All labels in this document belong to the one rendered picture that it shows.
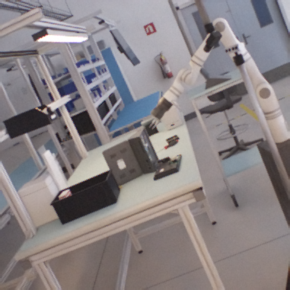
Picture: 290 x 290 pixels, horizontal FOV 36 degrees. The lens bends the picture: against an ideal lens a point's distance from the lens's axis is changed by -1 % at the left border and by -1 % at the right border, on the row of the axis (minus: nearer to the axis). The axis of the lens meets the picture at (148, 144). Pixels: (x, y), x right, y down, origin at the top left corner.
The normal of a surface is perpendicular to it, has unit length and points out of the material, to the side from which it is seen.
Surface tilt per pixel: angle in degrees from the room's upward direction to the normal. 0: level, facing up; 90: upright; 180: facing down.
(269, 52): 90
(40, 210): 90
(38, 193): 90
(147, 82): 90
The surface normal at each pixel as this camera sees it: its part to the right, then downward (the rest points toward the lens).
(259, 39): -0.04, 0.22
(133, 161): 0.22, 0.11
